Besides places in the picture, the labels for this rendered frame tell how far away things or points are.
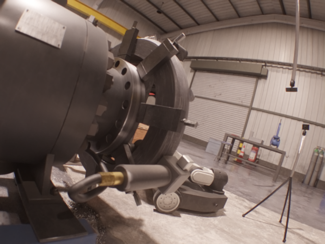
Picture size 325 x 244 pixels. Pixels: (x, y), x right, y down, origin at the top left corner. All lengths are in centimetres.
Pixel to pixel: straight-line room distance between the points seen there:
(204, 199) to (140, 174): 99
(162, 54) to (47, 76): 45
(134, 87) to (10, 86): 45
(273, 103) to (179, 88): 869
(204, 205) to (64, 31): 139
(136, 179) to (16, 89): 37
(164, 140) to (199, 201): 89
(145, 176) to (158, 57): 45
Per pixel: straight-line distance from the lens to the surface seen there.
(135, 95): 69
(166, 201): 132
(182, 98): 66
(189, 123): 57
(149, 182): 54
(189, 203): 143
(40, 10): 53
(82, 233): 55
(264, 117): 916
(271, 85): 961
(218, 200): 156
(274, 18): 1156
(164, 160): 65
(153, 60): 75
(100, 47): 57
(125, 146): 74
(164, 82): 70
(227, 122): 962
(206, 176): 152
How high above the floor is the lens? 62
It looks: level
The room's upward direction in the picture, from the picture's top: 18 degrees clockwise
